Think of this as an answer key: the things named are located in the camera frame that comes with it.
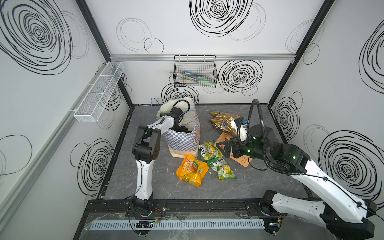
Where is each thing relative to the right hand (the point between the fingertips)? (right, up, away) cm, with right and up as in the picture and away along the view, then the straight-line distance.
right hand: (222, 142), depth 62 cm
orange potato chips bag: (+17, -15, +24) cm, 33 cm away
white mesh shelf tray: (-63, +17, +11) cm, 66 cm away
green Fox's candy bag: (+5, -19, +18) cm, 26 cm away
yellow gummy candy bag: (-13, -19, +19) cm, 29 cm away
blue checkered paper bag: (-17, -4, +17) cm, 24 cm away
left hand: (-20, 0, +40) cm, 45 cm away
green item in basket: (-9, +32, +24) cm, 41 cm away
